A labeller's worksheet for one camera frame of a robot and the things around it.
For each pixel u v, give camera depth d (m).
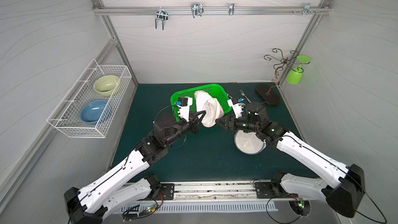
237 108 0.65
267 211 0.65
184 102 0.55
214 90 1.07
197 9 0.76
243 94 1.15
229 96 1.12
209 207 0.70
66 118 0.58
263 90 1.14
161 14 0.78
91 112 0.65
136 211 0.69
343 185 0.38
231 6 0.72
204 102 0.62
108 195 0.42
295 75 0.94
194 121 0.55
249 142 0.84
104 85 0.73
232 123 0.62
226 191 0.75
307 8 0.77
